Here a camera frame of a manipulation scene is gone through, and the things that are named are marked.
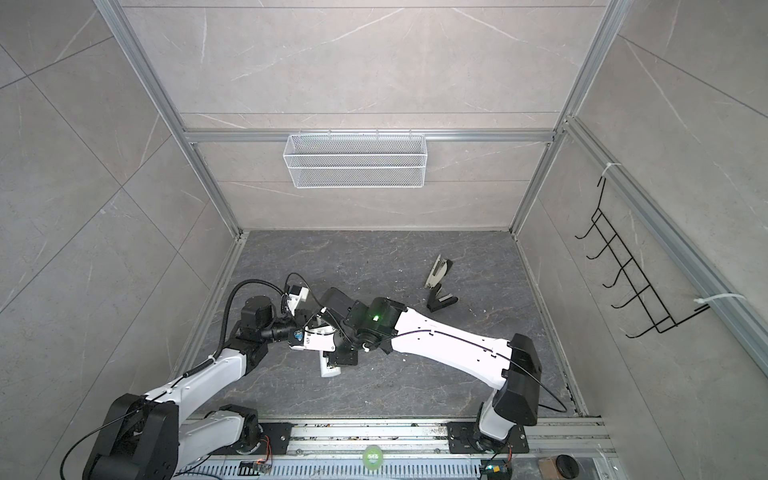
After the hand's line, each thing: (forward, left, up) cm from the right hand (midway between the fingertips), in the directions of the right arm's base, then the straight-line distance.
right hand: (329, 342), depth 70 cm
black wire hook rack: (+4, -71, +11) cm, 72 cm away
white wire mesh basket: (+61, -4, +10) cm, 62 cm away
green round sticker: (-21, -10, -20) cm, 30 cm away
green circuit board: (-24, -39, -20) cm, 50 cm away
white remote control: (-5, +1, -6) cm, 8 cm away
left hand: (+8, 0, -3) cm, 9 cm away
